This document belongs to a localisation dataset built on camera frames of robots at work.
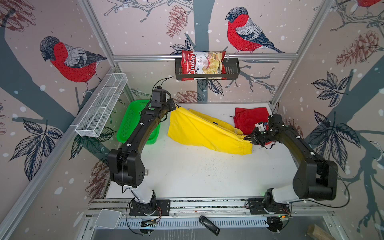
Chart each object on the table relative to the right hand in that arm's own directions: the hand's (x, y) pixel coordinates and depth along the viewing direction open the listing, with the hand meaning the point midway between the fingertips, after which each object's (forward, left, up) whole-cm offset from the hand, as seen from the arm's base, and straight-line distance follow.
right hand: (243, 140), depth 85 cm
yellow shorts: (+8, +27, +1) cm, 28 cm away
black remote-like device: (-40, +20, -8) cm, 46 cm away
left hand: (+15, +42, +17) cm, 48 cm away
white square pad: (-40, +68, -9) cm, 80 cm away
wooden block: (-40, -27, -10) cm, 49 cm away
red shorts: (+24, -8, -9) cm, 27 cm away
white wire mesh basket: (-5, +78, +21) cm, 80 cm away
